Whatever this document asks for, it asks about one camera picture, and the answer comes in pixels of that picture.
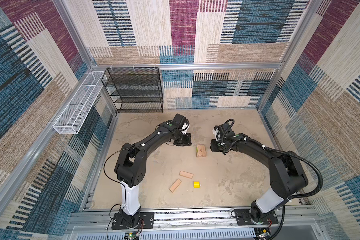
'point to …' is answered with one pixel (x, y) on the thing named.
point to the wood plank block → (186, 174)
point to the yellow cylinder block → (196, 184)
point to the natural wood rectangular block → (197, 155)
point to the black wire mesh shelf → (135, 90)
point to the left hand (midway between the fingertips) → (191, 141)
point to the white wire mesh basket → (71, 119)
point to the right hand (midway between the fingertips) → (212, 148)
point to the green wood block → (196, 149)
